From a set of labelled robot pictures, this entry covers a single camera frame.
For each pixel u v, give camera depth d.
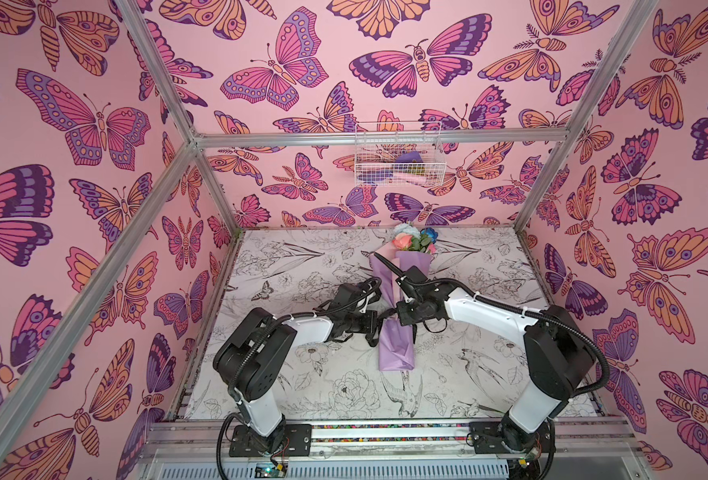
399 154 0.95
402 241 1.07
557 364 0.46
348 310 0.76
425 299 0.66
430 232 1.12
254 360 0.47
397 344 0.85
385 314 0.92
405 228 1.13
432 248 1.10
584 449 0.72
